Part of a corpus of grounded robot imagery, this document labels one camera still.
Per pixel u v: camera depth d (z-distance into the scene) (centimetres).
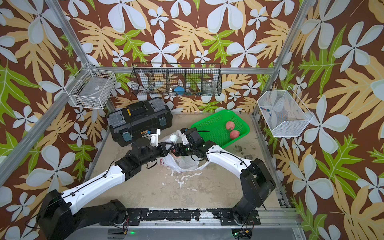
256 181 45
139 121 93
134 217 74
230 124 106
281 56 85
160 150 67
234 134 101
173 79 98
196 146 65
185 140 76
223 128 110
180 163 86
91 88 86
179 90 94
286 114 83
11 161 50
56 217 39
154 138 70
